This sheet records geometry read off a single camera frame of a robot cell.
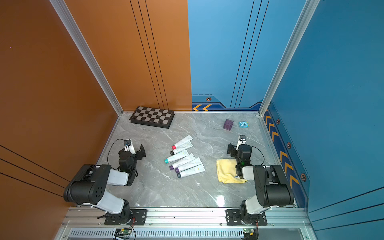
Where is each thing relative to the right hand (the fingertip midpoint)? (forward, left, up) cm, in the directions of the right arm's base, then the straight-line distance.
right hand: (238, 144), depth 95 cm
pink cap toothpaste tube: (+6, +34, -4) cm, 35 cm away
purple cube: (+17, +4, -1) cm, 18 cm away
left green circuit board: (-46, +61, -8) cm, 77 cm away
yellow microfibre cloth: (-16, +8, -6) cm, 19 cm away
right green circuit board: (-45, 0, -9) cm, 46 cm away
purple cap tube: (-12, +29, -4) cm, 31 cm away
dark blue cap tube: (-16, +28, -4) cm, 33 cm away
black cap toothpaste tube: (-1, +36, -4) cm, 37 cm away
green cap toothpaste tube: (-7, +39, -4) cm, 39 cm away
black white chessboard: (+25, +60, -1) cm, 65 cm away
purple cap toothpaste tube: (-9, +33, -4) cm, 35 cm away
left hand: (-2, +65, +3) cm, 65 cm away
